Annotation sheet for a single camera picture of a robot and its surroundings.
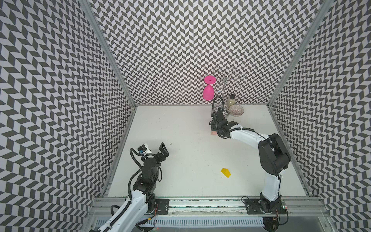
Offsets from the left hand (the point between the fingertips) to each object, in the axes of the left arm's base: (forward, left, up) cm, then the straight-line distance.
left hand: (158, 146), depth 83 cm
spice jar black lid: (+41, -51, -4) cm, 65 cm away
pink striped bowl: (+35, -54, -9) cm, 66 cm away
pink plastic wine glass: (+35, -31, +11) cm, 48 cm away
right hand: (+17, -37, -4) cm, 41 cm away
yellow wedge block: (-12, -39, -10) cm, 42 cm away
